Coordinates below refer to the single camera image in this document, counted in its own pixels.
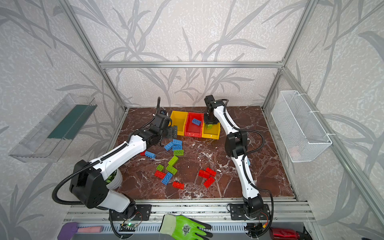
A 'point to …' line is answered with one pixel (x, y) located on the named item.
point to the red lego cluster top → (211, 172)
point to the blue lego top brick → (176, 142)
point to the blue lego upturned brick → (177, 147)
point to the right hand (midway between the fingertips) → (209, 118)
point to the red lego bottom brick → (176, 184)
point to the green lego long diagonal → (173, 160)
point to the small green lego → (160, 167)
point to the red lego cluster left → (204, 174)
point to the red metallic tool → (279, 233)
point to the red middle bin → (192, 129)
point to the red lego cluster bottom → (208, 183)
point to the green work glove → (179, 227)
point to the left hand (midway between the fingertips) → (171, 124)
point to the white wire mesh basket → (303, 136)
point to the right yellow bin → (213, 133)
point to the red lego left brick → (159, 174)
